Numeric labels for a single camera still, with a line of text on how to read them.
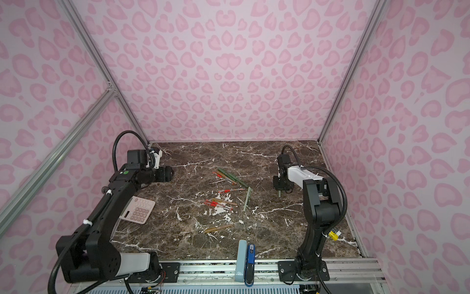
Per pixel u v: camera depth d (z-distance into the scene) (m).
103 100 0.85
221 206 0.93
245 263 0.72
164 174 0.75
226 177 1.03
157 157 0.75
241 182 1.00
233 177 1.02
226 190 0.98
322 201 0.50
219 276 0.72
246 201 0.93
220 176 1.03
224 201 0.93
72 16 0.70
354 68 0.86
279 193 0.95
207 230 0.84
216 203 0.93
